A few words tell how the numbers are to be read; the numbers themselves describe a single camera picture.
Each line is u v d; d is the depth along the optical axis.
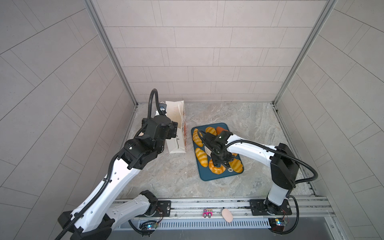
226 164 0.71
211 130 0.94
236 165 0.81
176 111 0.87
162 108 0.53
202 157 0.85
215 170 0.81
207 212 0.68
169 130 0.46
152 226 0.64
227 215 0.68
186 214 0.71
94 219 0.35
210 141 0.65
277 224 0.68
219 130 0.98
